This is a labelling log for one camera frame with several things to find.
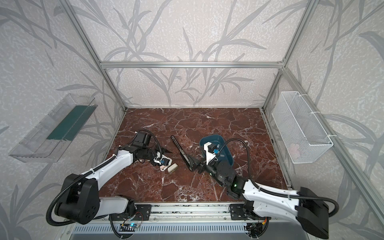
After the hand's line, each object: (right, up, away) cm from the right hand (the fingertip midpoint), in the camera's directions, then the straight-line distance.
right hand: (194, 147), depth 70 cm
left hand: (-14, -4, +15) cm, 21 cm away
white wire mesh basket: (+46, +5, -9) cm, 47 cm away
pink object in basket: (+49, -2, +2) cm, 49 cm away
